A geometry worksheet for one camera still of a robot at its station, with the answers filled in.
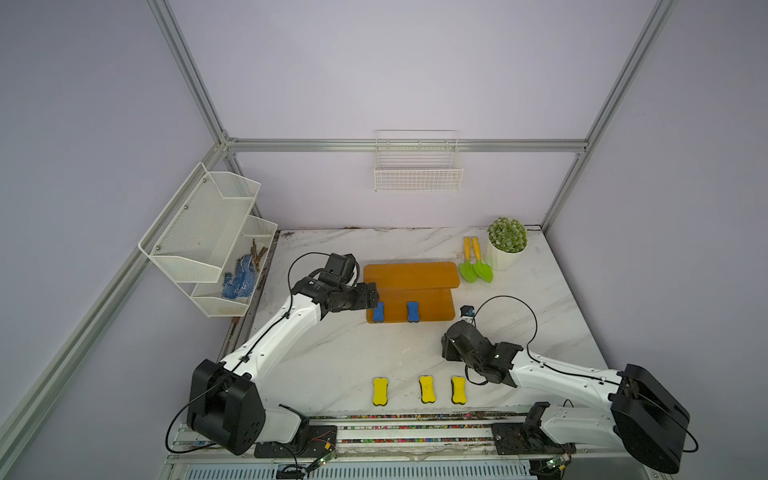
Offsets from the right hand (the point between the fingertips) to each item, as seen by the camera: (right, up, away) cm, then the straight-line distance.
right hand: (450, 343), depth 87 cm
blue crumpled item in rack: (-62, +18, 0) cm, 65 cm away
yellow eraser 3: (+1, -10, -5) cm, 12 cm away
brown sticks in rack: (-63, +28, +9) cm, 69 cm away
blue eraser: (-22, +8, +8) cm, 24 cm away
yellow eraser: (-21, -11, -7) cm, 24 cm away
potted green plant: (+21, +31, +11) cm, 39 cm away
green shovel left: (+11, +22, +22) cm, 32 cm away
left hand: (-25, +13, -4) cm, 29 cm away
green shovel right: (+16, +21, +21) cm, 34 cm away
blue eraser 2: (-10, +8, +9) cm, 16 cm away
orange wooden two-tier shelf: (-6, +18, +1) cm, 19 cm away
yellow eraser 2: (-8, -10, -7) cm, 15 cm away
